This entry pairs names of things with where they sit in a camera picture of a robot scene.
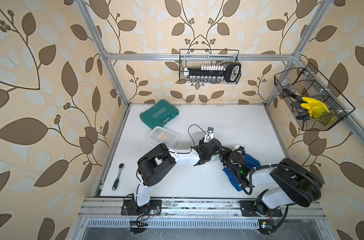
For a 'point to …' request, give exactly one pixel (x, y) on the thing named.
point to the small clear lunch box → (159, 135)
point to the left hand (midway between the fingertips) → (209, 139)
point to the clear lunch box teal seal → (196, 136)
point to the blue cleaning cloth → (251, 163)
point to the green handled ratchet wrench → (116, 181)
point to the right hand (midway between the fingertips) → (216, 146)
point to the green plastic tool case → (159, 115)
